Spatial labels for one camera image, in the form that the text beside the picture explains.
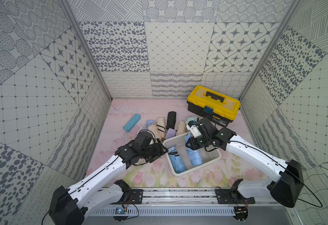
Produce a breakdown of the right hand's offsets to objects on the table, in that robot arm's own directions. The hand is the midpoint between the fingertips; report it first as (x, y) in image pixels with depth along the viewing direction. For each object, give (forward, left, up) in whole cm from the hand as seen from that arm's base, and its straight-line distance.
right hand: (189, 146), depth 77 cm
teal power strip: (+25, +40, -12) cm, 49 cm away
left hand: (-3, +12, +2) cm, 13 cm away
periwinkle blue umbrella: (-7, -2, +2) cm, 7 cm away
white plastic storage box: (-1, -13, -13) cm, 19 cm away
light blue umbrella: (-7, +6, -10) cm, 13 cm away
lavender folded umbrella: (+15, +11, -11) cm, 21 cm away
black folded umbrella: (+27, +11, -12) cm, 31 cm away
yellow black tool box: (+32, -15, +2) cm, 35 cm away
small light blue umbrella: (+23, +27, -10) cm, 37 cm away
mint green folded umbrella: (+26, -5, -8) cm, 28 cm away
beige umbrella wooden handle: (+16, +22, -6) cm, 28 cm away
